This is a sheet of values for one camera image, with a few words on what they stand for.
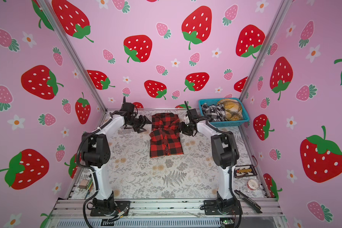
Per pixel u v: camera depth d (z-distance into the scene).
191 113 0.81
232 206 0.68
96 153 0.54
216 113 1.07
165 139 0.93
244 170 0.86
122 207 0.74
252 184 0.81
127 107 0.82
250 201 0.75
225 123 1.04
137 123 0.85
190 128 0.86
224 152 0.55
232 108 1.08
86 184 0.81
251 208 0.75
